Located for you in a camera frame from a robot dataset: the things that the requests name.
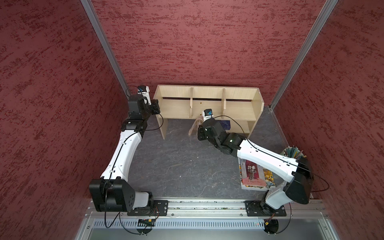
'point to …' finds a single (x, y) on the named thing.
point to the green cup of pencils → (293, 152)
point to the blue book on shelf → (226, 124)
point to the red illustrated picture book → (254, 177)
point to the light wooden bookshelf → (239, 106)
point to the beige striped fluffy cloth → (194, 128)
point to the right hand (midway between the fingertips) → (199, 129)
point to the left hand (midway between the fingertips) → (156, 103)
